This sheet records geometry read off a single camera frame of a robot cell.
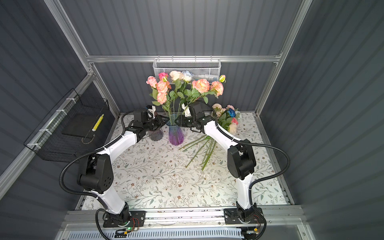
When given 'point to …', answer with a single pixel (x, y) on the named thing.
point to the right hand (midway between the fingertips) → (178, 121)
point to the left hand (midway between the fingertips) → (169, 118)
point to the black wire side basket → (79, 126)
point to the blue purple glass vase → (176, 132)
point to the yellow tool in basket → (98, 122)
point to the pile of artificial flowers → (228, 117)
